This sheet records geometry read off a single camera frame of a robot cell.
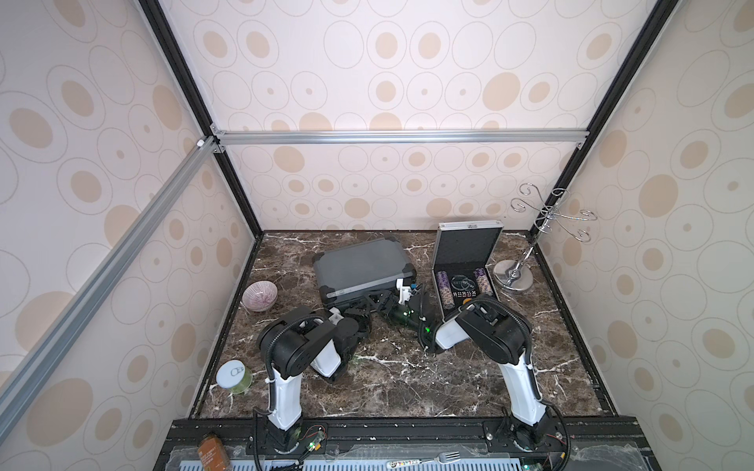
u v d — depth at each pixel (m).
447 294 0.97
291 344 0.51
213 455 0.68
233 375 0.79
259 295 0.98
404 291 0.90
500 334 0.56
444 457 0.70
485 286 0.99
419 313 0.74
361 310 0.85
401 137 0.91
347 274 0.94
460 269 1.03
